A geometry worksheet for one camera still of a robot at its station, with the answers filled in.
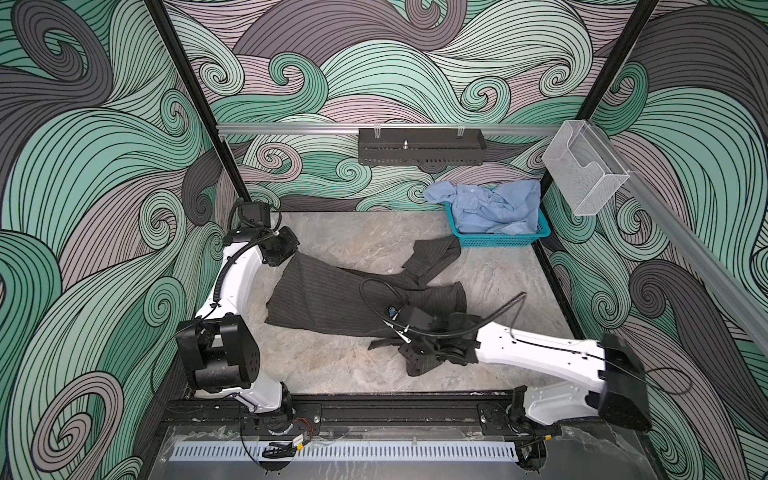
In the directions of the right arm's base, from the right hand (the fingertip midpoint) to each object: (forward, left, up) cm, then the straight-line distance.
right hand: (404, 344), depth 76 cm
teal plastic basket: (+39, -34, -5) cm, 52 cm away
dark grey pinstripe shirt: (+15, +27, 0) cm, 31 cm away
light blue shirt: (+54, -42, -3) cm, 68 cm away
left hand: (+26, +30, +10) cm, 41 cm away
